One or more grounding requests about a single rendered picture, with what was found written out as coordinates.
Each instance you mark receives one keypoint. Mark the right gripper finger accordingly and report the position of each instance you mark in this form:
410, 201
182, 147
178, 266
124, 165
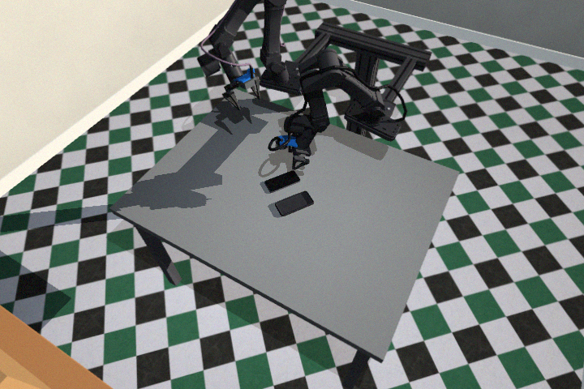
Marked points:
256, 88
232, 99

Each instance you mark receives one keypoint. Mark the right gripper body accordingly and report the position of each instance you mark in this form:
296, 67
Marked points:
234, 74

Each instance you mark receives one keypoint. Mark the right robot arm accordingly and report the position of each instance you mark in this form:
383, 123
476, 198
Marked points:
222, 39

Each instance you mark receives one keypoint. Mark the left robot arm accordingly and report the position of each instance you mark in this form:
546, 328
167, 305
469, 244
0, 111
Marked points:
368, 100

